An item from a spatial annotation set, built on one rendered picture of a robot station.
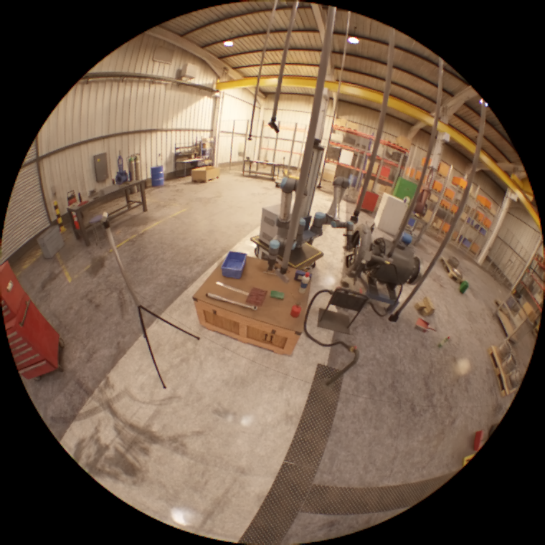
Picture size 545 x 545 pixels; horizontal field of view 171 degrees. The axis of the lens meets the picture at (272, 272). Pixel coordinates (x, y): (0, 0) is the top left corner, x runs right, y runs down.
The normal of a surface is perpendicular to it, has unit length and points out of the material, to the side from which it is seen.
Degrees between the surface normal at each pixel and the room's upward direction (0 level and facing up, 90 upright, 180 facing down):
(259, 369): 0
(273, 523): 0
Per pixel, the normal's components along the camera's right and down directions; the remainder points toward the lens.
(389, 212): -0.36, 0.54
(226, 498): 0.14, -0.77
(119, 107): 0.92, 0.33
